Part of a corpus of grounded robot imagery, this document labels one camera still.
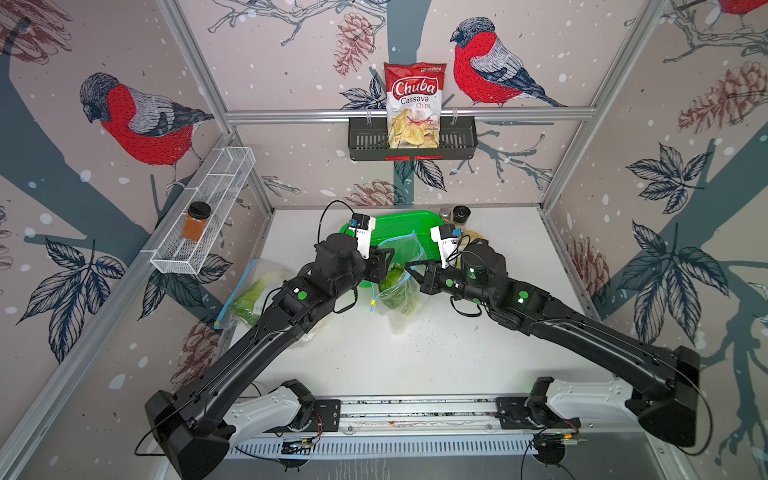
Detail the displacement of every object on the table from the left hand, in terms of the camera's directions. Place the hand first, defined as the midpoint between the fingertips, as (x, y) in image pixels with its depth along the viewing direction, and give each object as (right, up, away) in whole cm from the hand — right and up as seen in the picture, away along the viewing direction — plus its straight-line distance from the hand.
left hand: (391, 244), depth 69 cm
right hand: (+3, -5, -3) cm, 6 cm away
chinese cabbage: (+1, -10, -2) cm, 11 cm away
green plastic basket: (+10, +6, +39) cm, 40 cm away
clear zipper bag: (+4, -1, +7) cm, 8 cm away
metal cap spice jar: (+19, +10, +36) cm, 42 cm away
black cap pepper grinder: (+24, +9, +35) cm, 44 cm away
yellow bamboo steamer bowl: (+28, +1, +37) cm, 46 cm away
